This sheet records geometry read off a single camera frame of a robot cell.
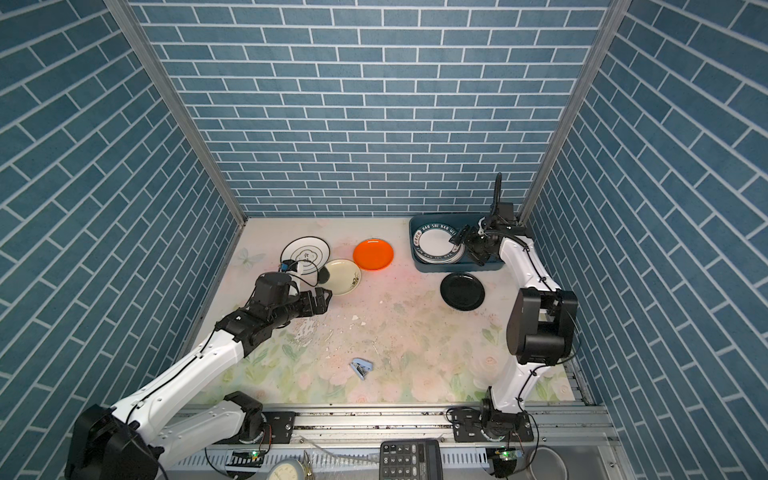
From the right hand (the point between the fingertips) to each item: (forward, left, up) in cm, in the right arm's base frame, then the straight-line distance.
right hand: (456, 241), depth 92 cm
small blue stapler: (-35, +26, -15) cm, 46 cm away
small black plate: (-7, -4, -16) cm, 18 cm away
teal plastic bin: (+3, -5, -15) cm, 16 cm away
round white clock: (-59, +38, -13) cm, 71 cm away
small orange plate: (+6, +28, -16) cm, 33 cm away
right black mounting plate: (-46, -5, -16) cm, 50 cm away
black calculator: (-55, +11, -15) cm, 58 cm away
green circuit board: (-58, +51, -19) cm, 80 cm away
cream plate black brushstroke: (-6, +36, -15) cm, 40 cm away
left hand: (-21, +38, -2) cm, 43 cm away
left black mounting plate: (-50, +44, -16) cm, 68 cm away
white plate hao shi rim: (+14, +7, -18) cm, 23 cm away
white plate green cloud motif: (+4, +51, -15) cm, 54 cm away
